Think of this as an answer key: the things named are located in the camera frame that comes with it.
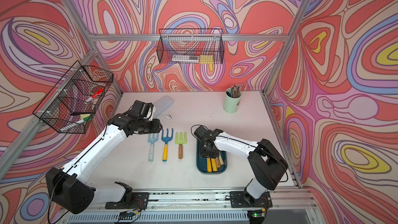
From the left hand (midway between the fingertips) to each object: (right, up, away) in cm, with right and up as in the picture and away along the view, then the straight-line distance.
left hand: (161, 127), depth 79 cm
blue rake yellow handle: (+28, -21, +3) cm, 35 cm away
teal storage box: (+21, -20, +6) cm, 30 cm away
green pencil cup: (+42, +15, +21) cm, 49 cm away
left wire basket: (-44, +11, -4) cm, 46 cm away
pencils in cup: (+43, +21, +19) cm, 52 cm away
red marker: (-32, +17, -3) cm, 36 cm away
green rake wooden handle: (+9, -11, +14) cm, 20 cm away
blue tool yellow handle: (+25, -21, +3) cm, 33 cm away
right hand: (+24, -19, +5) cm, 31 cm away
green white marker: (-41, +1, -7) cm, 42 cm away
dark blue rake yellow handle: (0, -19, +7) cm, 20 cm away
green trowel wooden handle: (+30, -20, +4) cm, 36 cm away
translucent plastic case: (-7, +12, +30) cm, 33 cm away
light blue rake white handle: (-9, -10, +15) cm, 21 cm away
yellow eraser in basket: (+24, +39, +12) cm, 48 cm away
